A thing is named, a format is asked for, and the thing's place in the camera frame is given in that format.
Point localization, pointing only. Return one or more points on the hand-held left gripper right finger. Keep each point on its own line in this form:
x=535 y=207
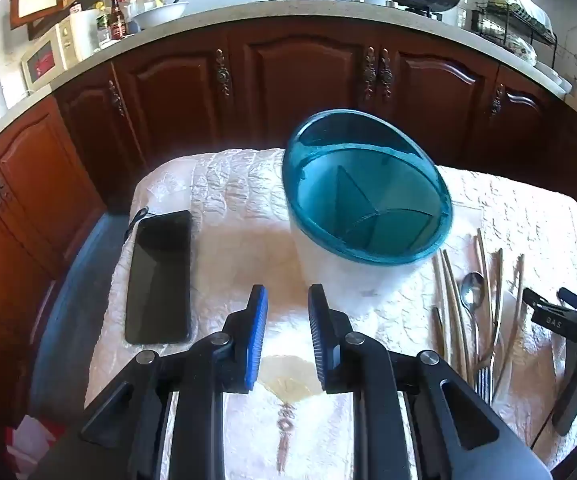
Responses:
x=317 y=340

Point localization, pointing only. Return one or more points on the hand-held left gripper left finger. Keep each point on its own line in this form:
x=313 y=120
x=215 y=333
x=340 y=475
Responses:
x=257 y=340

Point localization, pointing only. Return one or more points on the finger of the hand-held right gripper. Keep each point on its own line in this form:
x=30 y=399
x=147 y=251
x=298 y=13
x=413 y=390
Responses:
x=551 y=316
x=572 y=300

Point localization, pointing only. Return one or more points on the floral utensil holder teal rim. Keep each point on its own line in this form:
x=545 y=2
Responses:
x=338 y=270

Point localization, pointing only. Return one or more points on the metal spoon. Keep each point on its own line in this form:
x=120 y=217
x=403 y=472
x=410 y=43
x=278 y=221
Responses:
x=472 y=290

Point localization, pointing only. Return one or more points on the metal fork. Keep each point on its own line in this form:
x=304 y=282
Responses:
x=483 y=385

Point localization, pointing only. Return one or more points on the white quilted tablecloth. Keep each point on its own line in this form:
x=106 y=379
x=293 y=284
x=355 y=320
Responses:
x=228 y=270

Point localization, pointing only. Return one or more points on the black smartphone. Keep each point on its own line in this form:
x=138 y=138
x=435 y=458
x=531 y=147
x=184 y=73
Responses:
x=159 y=275

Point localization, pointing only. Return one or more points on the stack of white plates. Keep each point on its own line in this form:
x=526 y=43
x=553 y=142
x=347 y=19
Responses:
x=553 y=77

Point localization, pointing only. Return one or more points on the red plastic bag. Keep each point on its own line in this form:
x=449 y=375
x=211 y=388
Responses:
x=31 y=447

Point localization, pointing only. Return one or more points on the brown wooden base cabinet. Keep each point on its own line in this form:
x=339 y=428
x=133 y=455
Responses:
x=288 y=85

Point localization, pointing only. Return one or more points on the grey stone countertop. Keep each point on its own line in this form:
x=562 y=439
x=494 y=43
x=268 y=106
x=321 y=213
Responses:
x=268 y=12

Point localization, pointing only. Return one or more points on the white mixing bowl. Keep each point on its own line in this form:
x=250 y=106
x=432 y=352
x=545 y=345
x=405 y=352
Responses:
x=161 y=14

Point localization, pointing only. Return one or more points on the dark sauce bottle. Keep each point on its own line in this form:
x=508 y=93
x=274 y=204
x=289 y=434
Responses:
x=117 y=20

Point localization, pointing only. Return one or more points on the white microwave oven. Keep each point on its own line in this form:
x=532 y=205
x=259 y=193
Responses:
x=48 y=57

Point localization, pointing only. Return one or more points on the white paper towel roll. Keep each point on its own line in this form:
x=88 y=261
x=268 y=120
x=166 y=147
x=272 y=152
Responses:
x=84 y=32

